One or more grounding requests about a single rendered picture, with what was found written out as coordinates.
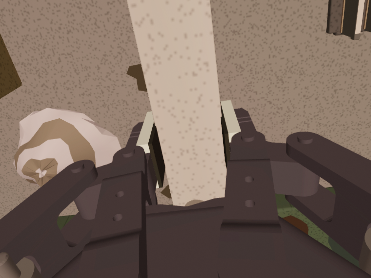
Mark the white and tan lumpy ball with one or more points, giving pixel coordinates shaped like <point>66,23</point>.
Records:
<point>60,136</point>

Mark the dark brown flat block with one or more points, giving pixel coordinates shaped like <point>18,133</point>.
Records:
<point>7,72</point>

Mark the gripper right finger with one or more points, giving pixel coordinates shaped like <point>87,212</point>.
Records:
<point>249,188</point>

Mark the green camouflage mat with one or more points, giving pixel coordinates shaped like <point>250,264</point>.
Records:
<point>333,235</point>

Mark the beige speckled bar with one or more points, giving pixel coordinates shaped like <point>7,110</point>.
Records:
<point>182,101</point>

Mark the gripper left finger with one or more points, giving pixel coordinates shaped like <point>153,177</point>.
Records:
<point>121,197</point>

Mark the dark brown angular piece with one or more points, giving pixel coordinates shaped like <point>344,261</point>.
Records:
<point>139,74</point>

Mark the dark grey striped rack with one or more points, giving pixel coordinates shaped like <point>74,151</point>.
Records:
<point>347,17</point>

